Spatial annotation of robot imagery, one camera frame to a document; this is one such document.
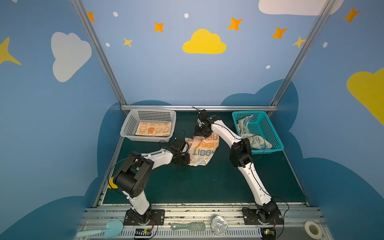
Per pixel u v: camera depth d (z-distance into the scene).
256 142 1.02
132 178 0.47
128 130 1.04
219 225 0.68
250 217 0.75
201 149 0.98
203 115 0.88
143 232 0.73
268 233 0.73
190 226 0.71
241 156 0.67
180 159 0.81
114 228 0.72
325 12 0.71
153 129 1.08
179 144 0.76
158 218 0.74
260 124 1.12
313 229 0.73
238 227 0.73
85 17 0.72
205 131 0.92
